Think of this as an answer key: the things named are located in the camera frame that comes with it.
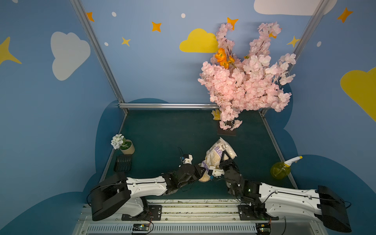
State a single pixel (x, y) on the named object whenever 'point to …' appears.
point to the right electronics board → (263, 228)
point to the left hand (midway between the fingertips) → (208, 168)
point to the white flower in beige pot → (119, 141)
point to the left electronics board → (140, 227)
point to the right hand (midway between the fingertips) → (232, 150)
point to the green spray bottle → (280, 170)
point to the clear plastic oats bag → (213, 157)
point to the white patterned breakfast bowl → (205, 178)
